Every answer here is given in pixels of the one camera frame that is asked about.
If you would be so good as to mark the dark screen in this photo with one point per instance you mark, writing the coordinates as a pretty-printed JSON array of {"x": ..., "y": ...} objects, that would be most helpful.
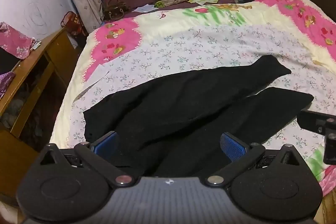
[{"x": 6, "y": 60}]

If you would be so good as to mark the brown handbag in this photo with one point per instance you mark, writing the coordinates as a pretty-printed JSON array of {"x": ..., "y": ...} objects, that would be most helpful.
[{"x": 114, "y": 8}]

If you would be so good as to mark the red patterned bag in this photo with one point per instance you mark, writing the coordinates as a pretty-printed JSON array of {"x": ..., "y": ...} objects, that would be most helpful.
[{"x": 73, "y": 23}]

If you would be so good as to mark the floral printed blanket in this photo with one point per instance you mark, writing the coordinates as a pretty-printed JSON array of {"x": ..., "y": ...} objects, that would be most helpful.
[{"x": 199, "y": 43}]

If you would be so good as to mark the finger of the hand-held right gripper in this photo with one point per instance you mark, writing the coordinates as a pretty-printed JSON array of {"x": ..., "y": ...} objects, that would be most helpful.
[
  {"x": 311, "y": 120},
  {"x": 330, "y": 148}
]

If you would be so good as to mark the small white object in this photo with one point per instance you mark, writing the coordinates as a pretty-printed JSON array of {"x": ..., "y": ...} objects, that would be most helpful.
[{"x": 36, "y": 45}]

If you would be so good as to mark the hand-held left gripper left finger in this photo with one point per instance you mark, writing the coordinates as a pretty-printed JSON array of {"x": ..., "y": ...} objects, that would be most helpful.
[{"x": 106, "y": 146}]

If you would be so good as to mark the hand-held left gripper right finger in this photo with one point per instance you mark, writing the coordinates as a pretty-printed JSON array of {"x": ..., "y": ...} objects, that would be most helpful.
[{"x": 232, "y": 146}]

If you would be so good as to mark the pink floral cloth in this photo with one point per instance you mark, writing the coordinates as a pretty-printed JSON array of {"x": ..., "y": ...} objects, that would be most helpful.
[{"x": 15, "y": 40}]

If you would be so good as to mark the black pants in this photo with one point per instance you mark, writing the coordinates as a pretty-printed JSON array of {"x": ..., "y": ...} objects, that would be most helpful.
[{"x": 183, "y": 108}]

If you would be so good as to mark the white papers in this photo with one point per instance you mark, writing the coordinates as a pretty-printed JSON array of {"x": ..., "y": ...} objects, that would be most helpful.
[{"x": 143, "y": 8}]

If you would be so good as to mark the purple cloth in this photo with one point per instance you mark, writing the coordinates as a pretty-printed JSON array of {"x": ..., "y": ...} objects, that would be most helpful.
[{"x": 5, "y": 83}]

